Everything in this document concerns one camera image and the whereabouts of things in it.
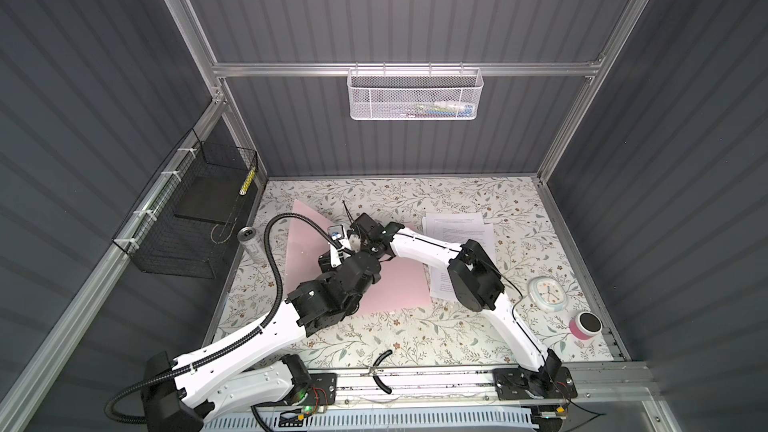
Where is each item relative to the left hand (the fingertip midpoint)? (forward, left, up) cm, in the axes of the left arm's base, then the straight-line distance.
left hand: (351, 249), depth 74 cm
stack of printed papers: (+21, -35, -22) cm, 46 cm away
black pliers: (-23, -4, -23) cm, 33 cm away
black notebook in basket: (+15, +36, +4) cm, 39 cm away
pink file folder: (+1, -13, -21) cm, 25 cm away
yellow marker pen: (+20, +29, +5) cm, 35 cm away
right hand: (+3, +3, -21) cm, 21 cm away
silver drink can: (+12, +31, -9) cm, 35 cm away
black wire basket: (+6, +42, +5) cm, 43 cm away
